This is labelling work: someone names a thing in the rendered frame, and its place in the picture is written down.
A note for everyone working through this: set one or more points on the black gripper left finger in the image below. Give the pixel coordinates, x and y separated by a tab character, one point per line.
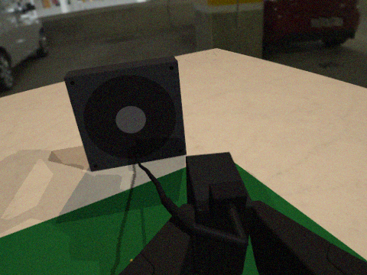
172	250

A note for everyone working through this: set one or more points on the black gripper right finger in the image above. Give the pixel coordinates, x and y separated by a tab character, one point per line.
283	247

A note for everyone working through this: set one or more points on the green circuit board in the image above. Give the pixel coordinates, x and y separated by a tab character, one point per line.
102	238

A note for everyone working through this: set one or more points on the black square cooling fan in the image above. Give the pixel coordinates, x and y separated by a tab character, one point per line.
128	108

